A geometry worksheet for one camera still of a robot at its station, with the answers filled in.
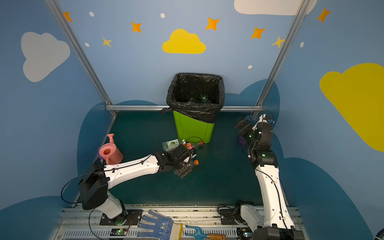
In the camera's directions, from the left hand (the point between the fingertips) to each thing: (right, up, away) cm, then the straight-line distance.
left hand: (186, 164), depth 83 cm
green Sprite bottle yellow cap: (+11, +41, +16) cm, 45 cm away
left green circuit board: (-32, -29, -12) cm, 45 cm away
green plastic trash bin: (+4, +19, +13) cm, 23 cm away
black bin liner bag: (-3, +43, +21) cm, 48 cm away
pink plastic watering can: (-44, +6, +3) cm, 45 cm away
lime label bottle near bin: (-13, +8, +15) cm, 22 cm away
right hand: (+29, +24, -10) cm, 39 cm away
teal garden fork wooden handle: (+7, -31, -12) cm, 34 cm away
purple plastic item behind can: (-52, +6, +2) cm, 52 cm away
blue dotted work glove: (-10, -28, -12) cm, 32 cm away
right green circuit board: (+29, -31, -11) cm, 43 cm away
